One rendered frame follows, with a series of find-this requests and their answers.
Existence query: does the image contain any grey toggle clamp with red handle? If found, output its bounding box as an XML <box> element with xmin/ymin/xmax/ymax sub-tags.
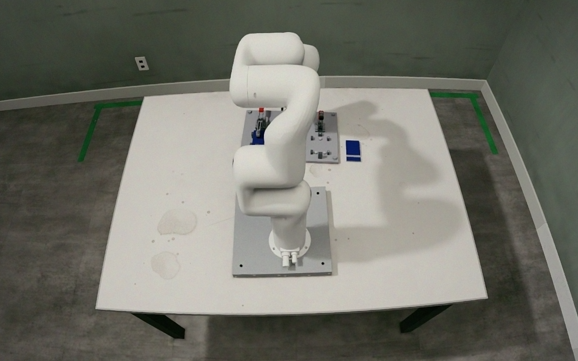
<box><xmin>255</xmin><ymin>108</ymin><xmax>266</xmax><ymax>138</ymax></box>

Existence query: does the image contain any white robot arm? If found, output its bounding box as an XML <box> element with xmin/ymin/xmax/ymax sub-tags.
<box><xmin>230</xmin><ymin>32</ymin><xmax>320</xmax><ymax>268</ymax></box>

